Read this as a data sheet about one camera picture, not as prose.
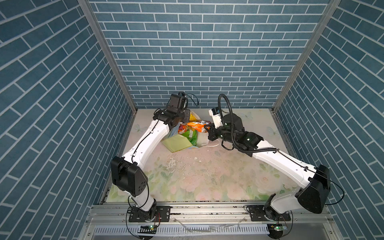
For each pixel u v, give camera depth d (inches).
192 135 35.2
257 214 29.0
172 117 22.1
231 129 21.3
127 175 16.6
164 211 29.2
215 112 24.8
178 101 23.5
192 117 33.2
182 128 35.0
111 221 28.4
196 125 29.0
